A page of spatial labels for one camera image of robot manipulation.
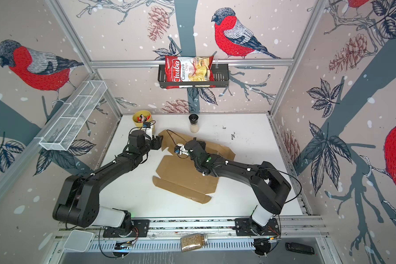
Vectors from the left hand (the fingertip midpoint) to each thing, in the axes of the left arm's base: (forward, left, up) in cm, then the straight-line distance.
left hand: (157, 135), depth 89 cm
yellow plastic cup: (+19, +16, -5) cm, 25 cm away
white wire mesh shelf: (-10, +38, +14) cm, 42 cm away
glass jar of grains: (-48, -21, -11) cm, 53 cm away
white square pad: (-46, +30, -15) cm, 57 cm away
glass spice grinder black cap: (+17, -19, -5) cm, 26 cm away
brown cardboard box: (-16, -11, -16) cm, 25 cm away
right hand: (-5, -21, 0) cm, 21 cm away
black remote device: (-50, -65, -14) cm, 83 cm away
